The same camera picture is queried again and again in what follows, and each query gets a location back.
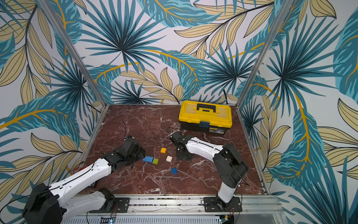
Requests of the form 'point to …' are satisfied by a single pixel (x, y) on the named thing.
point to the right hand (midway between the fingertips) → (183, 156)
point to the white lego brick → (168, 158)
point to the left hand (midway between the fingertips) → (143, 154)
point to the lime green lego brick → (155, 161)
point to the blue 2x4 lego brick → (148, 159)
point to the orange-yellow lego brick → (163, 150)
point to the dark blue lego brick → (174, 171)
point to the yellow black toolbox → (209, 117)
